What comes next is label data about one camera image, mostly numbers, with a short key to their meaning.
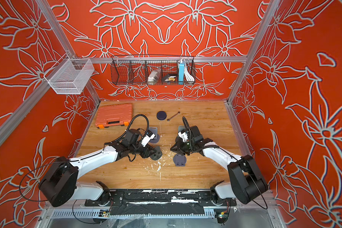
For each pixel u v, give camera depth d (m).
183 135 0.81
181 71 0.86
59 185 0.42
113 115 1.06
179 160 0.86
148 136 0.75
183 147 0.74
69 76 0.91
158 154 0.85
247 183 0.42
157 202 0.73
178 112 1.10
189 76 0.91
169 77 0.86
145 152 0.73
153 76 0.91
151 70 1.00
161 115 1.11
